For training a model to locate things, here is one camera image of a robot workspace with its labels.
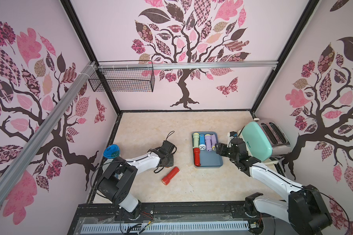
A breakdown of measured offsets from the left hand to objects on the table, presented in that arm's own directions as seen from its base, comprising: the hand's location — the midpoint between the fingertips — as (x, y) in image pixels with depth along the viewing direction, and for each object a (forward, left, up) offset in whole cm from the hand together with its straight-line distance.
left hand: (168, 164), depth 91 cm
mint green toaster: (+6, -56, +18) cm, 59 cm away
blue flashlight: (+10, -22, +4) cm, 25 cm away
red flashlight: (+7, -18, +4) cm, 20 cm away
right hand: (+7, -31, +12) cm, 34 cm away
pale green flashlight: (+16, -19, +3) cm, 25 cm away
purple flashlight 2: (+15, -30, +4) cm, 34 cm away
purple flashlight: (+18, -27, +3) cm, 32 cm away
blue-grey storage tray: (+2, -27, +1) cm, 27 cm away
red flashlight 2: (-11, +1, +3) cm, 12 cm away
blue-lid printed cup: (+4, +35, +9) cm, 36 cm away
